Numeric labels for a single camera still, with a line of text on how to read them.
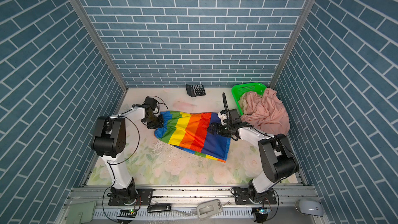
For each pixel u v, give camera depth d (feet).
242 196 2.42
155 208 2.24
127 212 2.37
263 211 2.33
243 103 3.43
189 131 3.07
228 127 2.37
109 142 1.70
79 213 2.26
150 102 2.72
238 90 3.59
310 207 2.22
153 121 2.82
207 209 2.28
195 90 3.89
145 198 2.40
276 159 1.50
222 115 2.84
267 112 3.23
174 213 2.31
